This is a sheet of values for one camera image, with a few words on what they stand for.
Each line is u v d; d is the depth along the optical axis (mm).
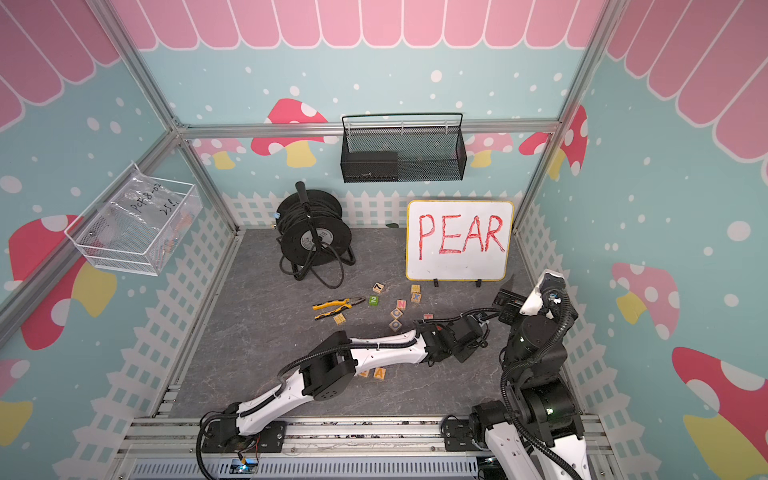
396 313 952
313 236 894
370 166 911
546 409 418
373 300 993
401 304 971
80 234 615
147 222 716
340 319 941
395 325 926
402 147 961
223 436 645
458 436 742
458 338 699
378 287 1024
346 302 969
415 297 995
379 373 831
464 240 976
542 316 480
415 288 1022
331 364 611
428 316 944
